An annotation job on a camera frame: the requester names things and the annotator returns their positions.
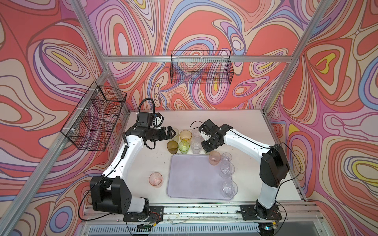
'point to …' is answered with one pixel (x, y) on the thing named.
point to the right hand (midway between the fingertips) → (208, 151)
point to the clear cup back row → (197, 136)
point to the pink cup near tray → (155, 179)
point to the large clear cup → (229, 189)
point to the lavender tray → (192, 176)
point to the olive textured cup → (172, 146)
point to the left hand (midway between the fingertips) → (171, 134)
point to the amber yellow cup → (185, 135)
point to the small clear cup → (226, 157)
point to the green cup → (183, 146)
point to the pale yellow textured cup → (176, 137)
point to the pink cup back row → (214, 157)
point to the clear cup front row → (196, 146)
